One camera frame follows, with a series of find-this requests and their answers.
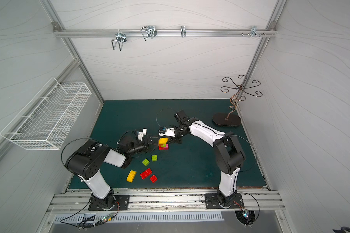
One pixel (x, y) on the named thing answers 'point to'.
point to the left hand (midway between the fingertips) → (160, 142)
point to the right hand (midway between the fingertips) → (168, 137)
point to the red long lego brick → (146, 174)
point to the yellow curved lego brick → (163, 141)
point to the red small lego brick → (153, 178)
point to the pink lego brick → (167, 147)
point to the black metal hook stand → (222, 119)
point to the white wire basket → (43, 123)
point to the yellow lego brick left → (131, 176)
